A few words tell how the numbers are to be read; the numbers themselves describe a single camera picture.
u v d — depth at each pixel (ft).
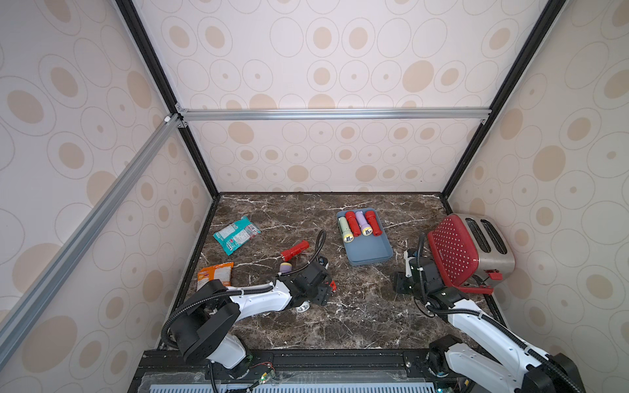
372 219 3.50
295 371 2.39
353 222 3.47
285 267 3.00
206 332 1.39
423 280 2.08
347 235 3.29
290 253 3.13
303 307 2.73
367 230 3.38
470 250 2.65
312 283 2.22
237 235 3.36
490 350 1.61
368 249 3.30
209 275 2.95
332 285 2.87
